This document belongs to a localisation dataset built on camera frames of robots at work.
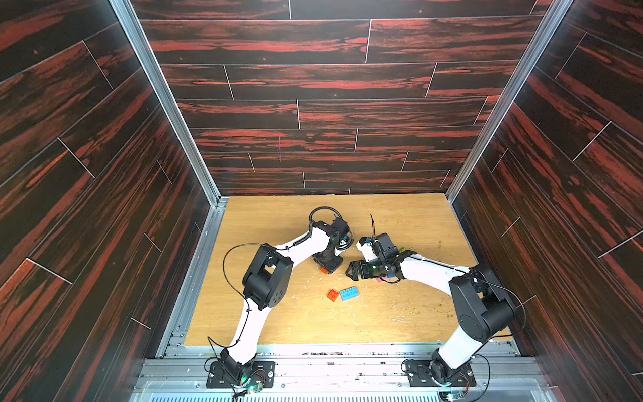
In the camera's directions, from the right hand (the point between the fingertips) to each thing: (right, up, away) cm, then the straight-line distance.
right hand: (360, 268), depth 94 cm
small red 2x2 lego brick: (-11, -8, -6) cm, 15 cm away
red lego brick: (-14, +1, -8) cm, 16 cm away
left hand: (-11, 0, +1) cm, 11 cm away
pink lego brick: (+4, -1, -14) cm, 15 cm away
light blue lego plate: (-5, -8, -6) cm, 11 cm away
